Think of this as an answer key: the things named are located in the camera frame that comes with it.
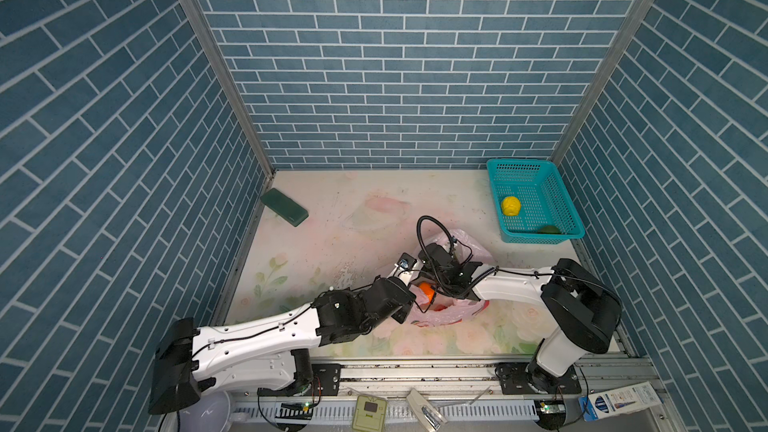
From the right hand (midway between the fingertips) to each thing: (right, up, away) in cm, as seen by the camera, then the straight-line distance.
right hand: (421, 259), depth 91 cm
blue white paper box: (+46, -30, -21) cm, 58 cm away
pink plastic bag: (+2, -9, -20) cm, 22 cm away
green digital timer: (-13, -31, -23) cm, 41 cm away
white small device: (0, -31, -24) cm, 39 cm away
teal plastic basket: (+44, +17, +20) cm, 51 cm away
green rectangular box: (-49, +16, +17) cm, 54 cm away
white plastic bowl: (-51, -32, -22) cm, 64 cm away
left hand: (-3, -3, -19) cm, 19 cm away
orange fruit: (+1, -6, -12) cm, 13 cm away
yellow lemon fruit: (+33, +16, +13) cm, 39 cm away
